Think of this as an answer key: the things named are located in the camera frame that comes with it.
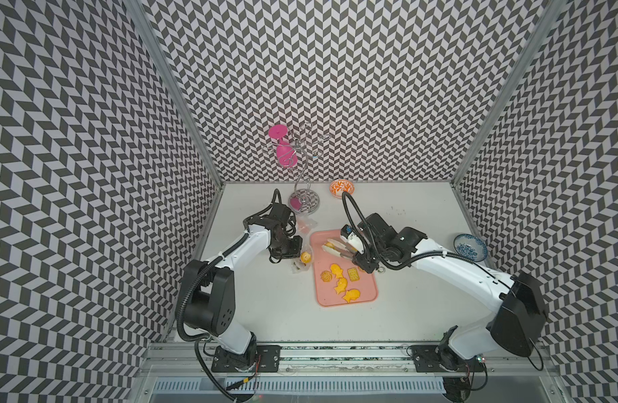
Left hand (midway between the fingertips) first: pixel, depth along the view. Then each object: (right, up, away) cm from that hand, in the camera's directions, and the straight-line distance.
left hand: (299, 256), depth 86 cm
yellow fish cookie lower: (+18, -13, -2) cm, 22 cm away
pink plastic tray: (+8, -2, +4) cm, 9 cm away
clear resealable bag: (+2, -1, -1) cm, 3 cm away
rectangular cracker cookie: (+19, -7, +2) cm, 21 cm away
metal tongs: (+14, +3, 0) cm, 14 cm away
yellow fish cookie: (+15, -10, 0) cm, 18 cm away
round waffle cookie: (+9, -8, +2) cm, 12 cm away
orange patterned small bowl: (+16, +26, +28) cm, 41 cm away
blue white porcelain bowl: (+65, +2, +9) cm, 66 cm away
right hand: (+20, 0, -6) cm, 21 cm away
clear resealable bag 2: (+1, +10, +15) cm, 18 cm away
